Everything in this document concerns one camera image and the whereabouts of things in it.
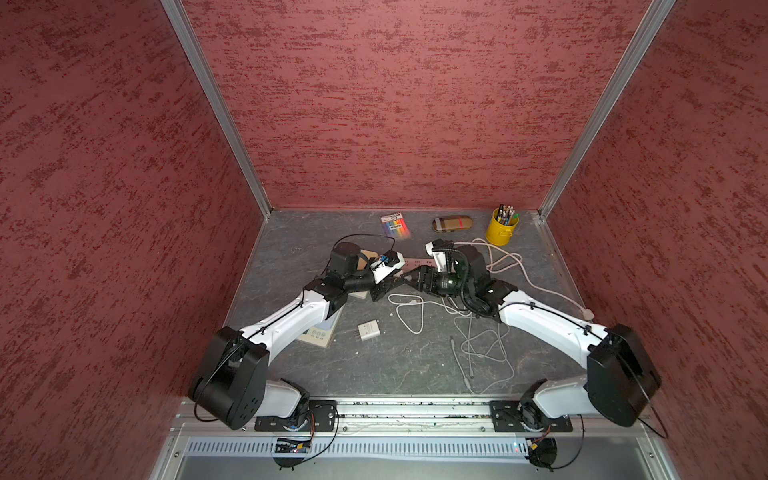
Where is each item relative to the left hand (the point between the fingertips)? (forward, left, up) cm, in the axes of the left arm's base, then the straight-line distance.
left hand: (400, 278), depth 81 cm
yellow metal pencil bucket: (+26, -36, -10) cm, 45 cm away
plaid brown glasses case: (+35, -21, -15) cm, 43 cm away
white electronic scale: (-10, +23, -15) cm, 30 cm away
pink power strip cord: (-1, -62, -20) cm, 65 cm away
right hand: (-3, -1, +1) cm, 3 cm away
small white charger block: (-9, +9, -16) cm, 20 cm away
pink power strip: (0, -3, +7) cm, 8 cm away
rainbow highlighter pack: (+33, +1, -15) cm, 37 cm away
